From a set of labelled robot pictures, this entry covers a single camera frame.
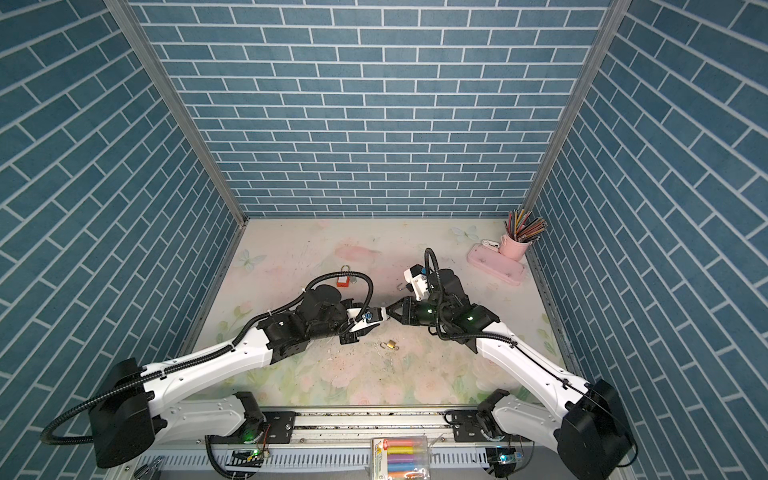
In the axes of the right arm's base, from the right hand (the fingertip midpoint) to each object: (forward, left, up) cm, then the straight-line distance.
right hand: (384, 308), depth 74 cm
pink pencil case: (+30, -36, -18) cm, 50 cm away
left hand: (0, +2, -3) cm, 3 cm away
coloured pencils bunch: (+38, -44, -9) cm, 59 cm away
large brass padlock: (-6, 0, +9) cm, 11 cm away
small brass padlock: (-1, -1, -19) cm, 19 cm away
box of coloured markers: (-29, -6, -18) cm, 35 cm away
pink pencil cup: (+35, -41, -14) cm, 56 cm away
